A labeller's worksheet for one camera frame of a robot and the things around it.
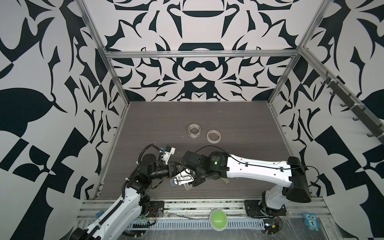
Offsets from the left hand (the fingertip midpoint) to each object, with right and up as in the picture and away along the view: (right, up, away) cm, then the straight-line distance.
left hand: (189, 166), depth 72 cm
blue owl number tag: (+56, -25, -2) cm, 62 cm away
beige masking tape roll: (+16, +14, +30) cm, 36 cm away
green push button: (+14, -24, -2) cm, 28 cm away
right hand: (-2, -2, -2) cm, 3 cm away
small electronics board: (+39, -28, -1) cm, 48 cm away
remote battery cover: (+20, -11, +11) cm, 25 cm away
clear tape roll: (+4, +12, +25) cm, 28 cm away
